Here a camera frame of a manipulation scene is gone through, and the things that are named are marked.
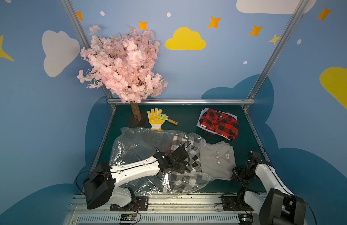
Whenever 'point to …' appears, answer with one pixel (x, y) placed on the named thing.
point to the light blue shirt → (203, 127)
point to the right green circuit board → (245, 219)
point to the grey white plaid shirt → (193, 179)
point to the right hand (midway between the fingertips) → (232, 176)
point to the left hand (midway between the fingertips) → (184, 163)
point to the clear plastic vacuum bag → (134, 144)
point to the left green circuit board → (128, 217)
